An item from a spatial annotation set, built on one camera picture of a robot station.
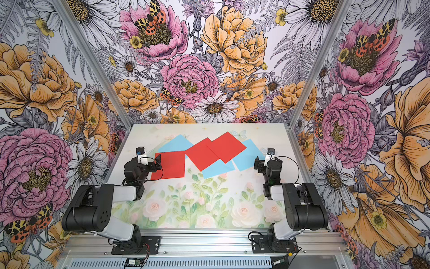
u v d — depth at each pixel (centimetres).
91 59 87
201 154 106
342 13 73
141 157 79
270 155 80
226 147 112
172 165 104
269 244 68
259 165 86
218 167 101
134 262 70
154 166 84
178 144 113
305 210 45
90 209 46
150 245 74
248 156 105
